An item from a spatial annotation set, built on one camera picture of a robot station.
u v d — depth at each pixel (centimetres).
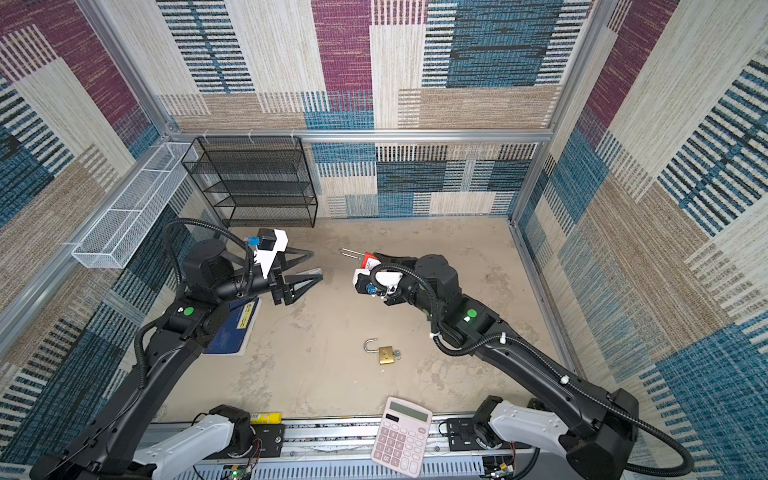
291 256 64
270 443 73
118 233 73
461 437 73
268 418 75
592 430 39
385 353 86
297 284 57
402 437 73
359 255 66
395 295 58
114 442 39
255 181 110
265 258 54
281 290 56
